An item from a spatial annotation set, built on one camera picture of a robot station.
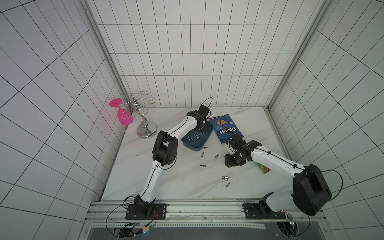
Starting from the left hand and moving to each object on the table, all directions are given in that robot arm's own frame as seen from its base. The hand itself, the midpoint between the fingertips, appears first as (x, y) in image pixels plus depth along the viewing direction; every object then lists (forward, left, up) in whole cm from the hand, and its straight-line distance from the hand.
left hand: (200, 130), depth 100 cm
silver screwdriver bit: (0, +2, -4) cm, 5 cm away
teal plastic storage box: (-5, -1, -4) cm, 6 cm away
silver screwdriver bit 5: (-11, -2, -3) cm, 12 cm away
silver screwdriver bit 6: (-16, -1, -5) cm, 17 cm away
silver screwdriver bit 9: (-34, -15, -5) cm, 37 cm away
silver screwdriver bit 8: (-17, -10, -5) cm, 20 cm away
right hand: (-23, -13, 0) cm, 26 cm away
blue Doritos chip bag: (+5, -18, -3) cm, 19 cm away
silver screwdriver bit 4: (-4, +6, -4) cm, 8 cm away
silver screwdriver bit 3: (-4, +3, -4) cm, 7 cm away
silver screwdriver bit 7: (-23, -1, -4) cm, 23 cm away
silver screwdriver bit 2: (-4, +10, -4) cm, 11 cm away
